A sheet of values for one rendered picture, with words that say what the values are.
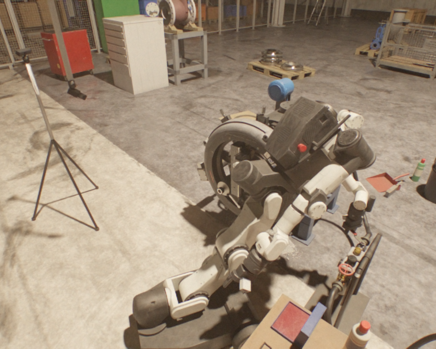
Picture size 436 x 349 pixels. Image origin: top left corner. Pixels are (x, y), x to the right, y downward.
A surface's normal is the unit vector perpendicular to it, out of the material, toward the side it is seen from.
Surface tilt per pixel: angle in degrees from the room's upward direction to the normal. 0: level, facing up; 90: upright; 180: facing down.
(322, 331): 0
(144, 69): 90
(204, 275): 41
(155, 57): 90
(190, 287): 27
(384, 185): 0
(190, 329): 0
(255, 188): 105
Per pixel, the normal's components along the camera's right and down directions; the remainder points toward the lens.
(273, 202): 0.35, 0.52
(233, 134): -0.65, 0.42
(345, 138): -0.67, -0.58
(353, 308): 0.00, -0.83
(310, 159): 0.10, 0.55
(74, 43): 0.80, 0.33
